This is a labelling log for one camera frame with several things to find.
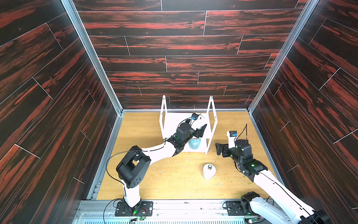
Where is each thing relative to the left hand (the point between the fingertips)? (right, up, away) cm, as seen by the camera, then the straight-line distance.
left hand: (201, 122), depth 83 cm
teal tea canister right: (-3, -14, +7) cm, 16 cm away
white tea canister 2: (-2, 0, -10) cm, 10 cm away
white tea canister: (+4, -29, -3) cm, 29 cm away
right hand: (+15, -12, 0) cm, 19 cm away
